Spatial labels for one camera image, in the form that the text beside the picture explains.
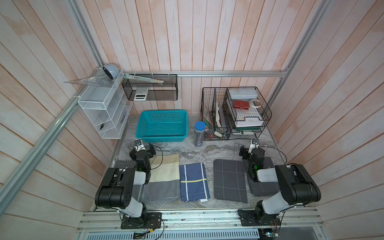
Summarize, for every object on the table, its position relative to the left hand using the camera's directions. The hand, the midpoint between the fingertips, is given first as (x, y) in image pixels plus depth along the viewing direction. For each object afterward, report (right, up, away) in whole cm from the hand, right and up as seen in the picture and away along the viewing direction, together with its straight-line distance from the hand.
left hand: (143, 146), depth 93 cm
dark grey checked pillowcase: (+53, -19, -7) cm, 57 cm away
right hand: (+69, +1, +2) cm, 69 cm away
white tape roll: (+73, +26, +6) cm, 78 cm away
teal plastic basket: (+8, +13, +22) cm, 27 cm away
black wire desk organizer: (+61, +22, +11) cm, 66 cm away
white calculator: (-3, +35, +5) cm, 35 cm away
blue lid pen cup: (+35, +8, -2) cm, 36 cm away
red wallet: (+64, +27, +3) cm, 69 cm away
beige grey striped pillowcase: (+15, -20, -8) cm, 26 cm away
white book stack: (+67, +15, -1) cm, 69 cm away
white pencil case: (+69, +37, +13) cm, 79 cm away
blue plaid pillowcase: (+32, -21, -7) cm, 39 cm away
